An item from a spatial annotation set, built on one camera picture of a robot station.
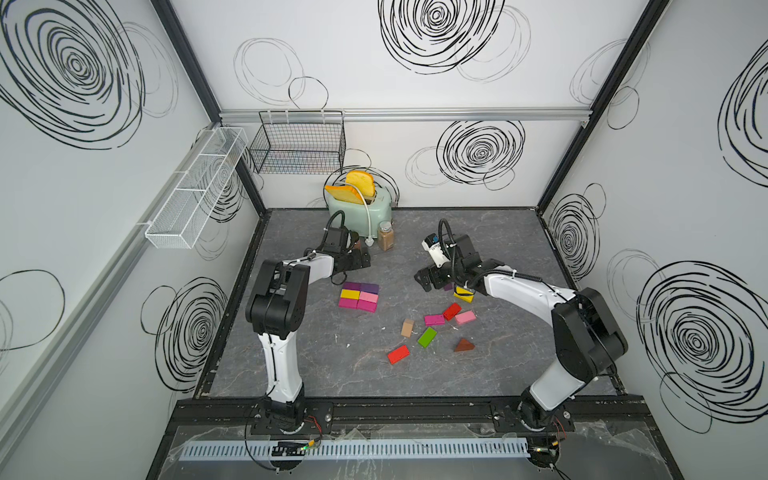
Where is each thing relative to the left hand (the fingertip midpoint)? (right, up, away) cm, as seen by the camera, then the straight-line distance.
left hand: (359, 259), depth 103 cm
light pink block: (+4, -11, -7) cm, 14 cm away
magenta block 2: (+3, -14, -10) cm, 17 cm away
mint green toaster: (-2, +15, -4) cm, 15 cm away
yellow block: (-2, -11, -7) cm, 13 cm away
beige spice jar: (+9, +8, -1) cm, 13 cm away
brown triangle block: (+32, -23, -18) cm, 44 cm away
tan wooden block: (+16, -19, -16) cm, 29 cm away
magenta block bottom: (+25, -17, -13) cm, 33 cm away
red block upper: (+30, -15, -12) cm, 36 cm away
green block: (+22, -22, -16) cm, 35 cm away
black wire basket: (-19, +39, -7) cm, 44 cm away
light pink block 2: (+34, -17, -12) cm, 40 cm away
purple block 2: (+4, -9, -4) cm, 11 cm away
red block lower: (+13, -26, -18) cm, 34 cm away
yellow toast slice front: (-5, +23, -5) cm, 23 cm away
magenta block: (-3, -13, -9) cm, 16 cm away
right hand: (+23, -2, -13) cm, 26 cm away
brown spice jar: (0, +5, -3) cm, 6 cm away
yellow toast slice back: (+2, +27, -2) cm, 27 cm away
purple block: (-2, -8, -7) cm, 11 cm away
